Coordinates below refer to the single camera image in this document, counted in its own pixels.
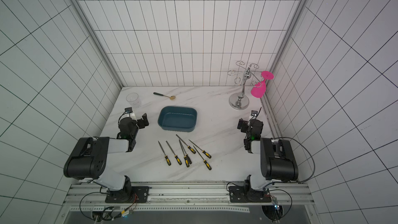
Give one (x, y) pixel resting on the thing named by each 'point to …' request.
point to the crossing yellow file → (193, 150)
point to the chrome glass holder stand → (239, 101)
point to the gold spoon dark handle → (171, 97)
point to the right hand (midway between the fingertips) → (245, 117)
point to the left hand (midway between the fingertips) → (139, 116)
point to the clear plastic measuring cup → (133, 99)
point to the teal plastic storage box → (178, 118)
